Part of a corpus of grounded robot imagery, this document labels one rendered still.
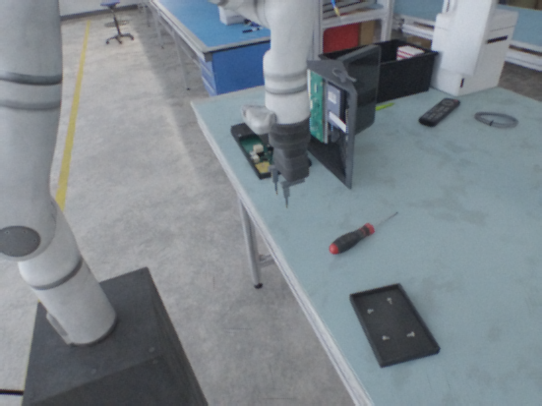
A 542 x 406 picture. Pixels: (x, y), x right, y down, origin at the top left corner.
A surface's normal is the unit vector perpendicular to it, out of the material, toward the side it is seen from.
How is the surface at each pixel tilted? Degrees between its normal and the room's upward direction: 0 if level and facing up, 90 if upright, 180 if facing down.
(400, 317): 0
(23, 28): 62
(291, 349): 0
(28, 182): 93
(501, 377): 0
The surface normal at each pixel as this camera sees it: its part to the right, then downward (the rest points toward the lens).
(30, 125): 0.64, 0.55
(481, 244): -0.08, -0.79
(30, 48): 0.70, 0.02
